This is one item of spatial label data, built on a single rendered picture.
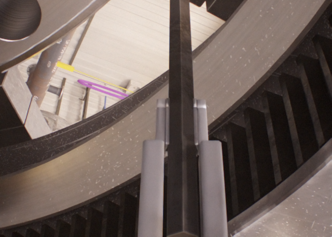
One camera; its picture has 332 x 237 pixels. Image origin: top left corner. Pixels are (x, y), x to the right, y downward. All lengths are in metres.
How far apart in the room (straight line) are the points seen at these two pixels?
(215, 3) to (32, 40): 0.10
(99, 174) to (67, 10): 0.08
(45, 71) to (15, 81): 7.63
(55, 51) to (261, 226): 7.44
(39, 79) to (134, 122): 7.89
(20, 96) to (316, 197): 0.21
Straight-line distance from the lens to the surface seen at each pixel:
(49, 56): 7.70
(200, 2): 0.26
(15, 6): 0.31
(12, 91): 0.31
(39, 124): 0.34
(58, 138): 0.31
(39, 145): 0.32
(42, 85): 8.20
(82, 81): 6.40
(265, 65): 0.19
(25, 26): 0.29
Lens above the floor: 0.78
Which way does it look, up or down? 17 degrees up
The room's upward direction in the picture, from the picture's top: 110 degrees clockwise
